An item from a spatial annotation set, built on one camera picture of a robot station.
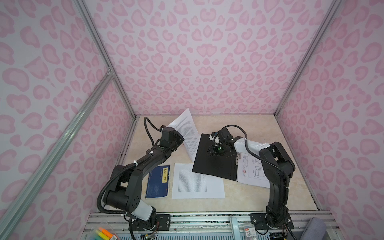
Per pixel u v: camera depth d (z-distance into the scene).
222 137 0.81
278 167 0.52
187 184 0.86
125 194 0.44
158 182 0.86
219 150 0.85
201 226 0.72
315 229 0.69
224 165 0.92
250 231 0.69
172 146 0.75
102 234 0.70
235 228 0.68
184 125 0.93
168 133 0.69
